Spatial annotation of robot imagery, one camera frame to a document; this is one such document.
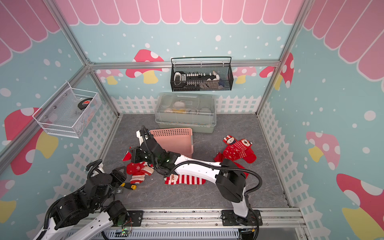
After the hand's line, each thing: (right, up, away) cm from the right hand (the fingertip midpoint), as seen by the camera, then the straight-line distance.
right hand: (127, 151), depth 69 cm
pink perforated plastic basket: (+20, +2, +37) cm, 42 cm away
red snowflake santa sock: (-3, -15, +20) cm, 25 cm away
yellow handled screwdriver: (-5, -21, +14) cm, 26 cm away
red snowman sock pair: (+58, -4, +28) cm, 64 cm away
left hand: (-2, -11, +1) cm, 11 cm away
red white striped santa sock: (+25, -19, +16) cm, 35 cm away
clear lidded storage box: (+25, +23, +31) cm, 46 cm away
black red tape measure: (-27, +23, +8) cm, 36 cm away
